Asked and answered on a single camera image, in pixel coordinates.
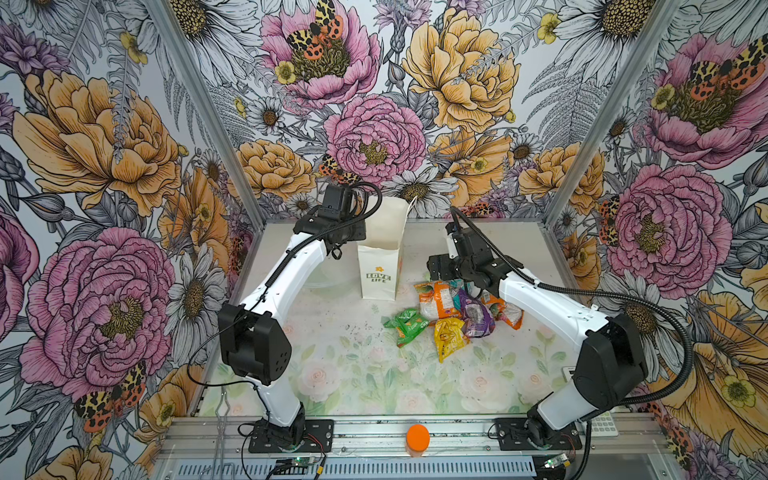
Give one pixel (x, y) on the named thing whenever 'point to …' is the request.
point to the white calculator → (603, 426)
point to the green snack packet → (409, 326)
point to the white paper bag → (380, 251)
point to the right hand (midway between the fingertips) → (444, 270)
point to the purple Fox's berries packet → (478, 321)
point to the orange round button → (418, 437)
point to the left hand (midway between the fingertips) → (356, 234)
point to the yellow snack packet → (450, 337)
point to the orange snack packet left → (436, 302)
